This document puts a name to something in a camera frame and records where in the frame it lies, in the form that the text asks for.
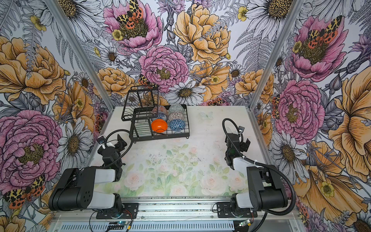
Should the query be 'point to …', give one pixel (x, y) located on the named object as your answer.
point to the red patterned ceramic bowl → (159, 108)
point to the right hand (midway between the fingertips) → (238, 138)
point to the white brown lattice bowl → (176, 115)
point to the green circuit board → (121, 223)
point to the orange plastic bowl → (160, 125)
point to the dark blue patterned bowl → (177, 124)
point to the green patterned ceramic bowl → (176, 108)
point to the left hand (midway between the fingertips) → (113, 141)
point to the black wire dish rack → (150, 120)
